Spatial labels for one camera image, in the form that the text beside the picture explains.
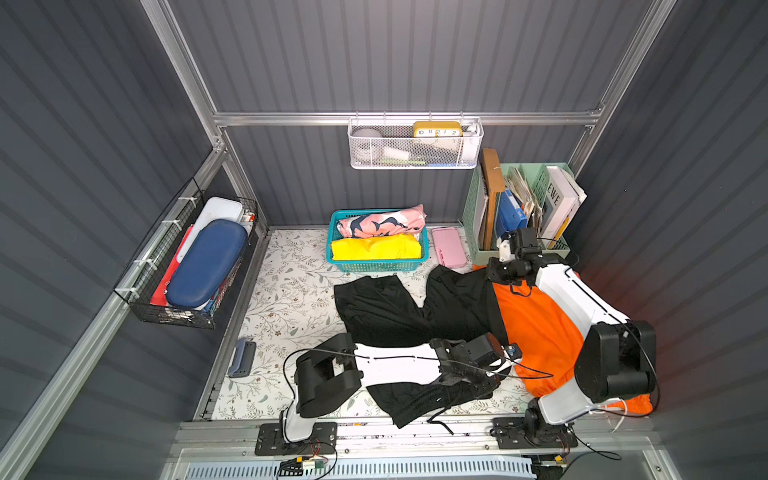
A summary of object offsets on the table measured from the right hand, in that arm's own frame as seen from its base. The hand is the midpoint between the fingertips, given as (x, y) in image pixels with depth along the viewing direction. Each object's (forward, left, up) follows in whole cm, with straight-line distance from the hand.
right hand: (496, 270), depth 89 cm
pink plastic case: (+22, +10, -14) cm, 28 cm away
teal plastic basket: (+8, +29, -9) cm, 31 cm away
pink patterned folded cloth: (+22, +28, -1) cm, 35 cm away
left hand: (-32, +4, -5) cm, 32 cm away
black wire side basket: (-20, +83, +21) cm, 88 cm away
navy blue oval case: (-10, +75, +20) cm, 78 cm away
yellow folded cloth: (+13, +32, -5) cm, 35 cm away
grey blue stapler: (-23, +74, -10) cm, 78 cm away
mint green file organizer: (+35, -20, +8) cm, 41 cm away
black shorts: (-6, +35, -15) cm, 38 cm away
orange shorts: (-16, -15, -14) cm, 26 cm away
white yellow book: (+20, -22, +11) cm, 32 cm away
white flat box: (+4, +79, +21) cm, 82 cm away
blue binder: (+19, -7, +6) cm, 21 cm away
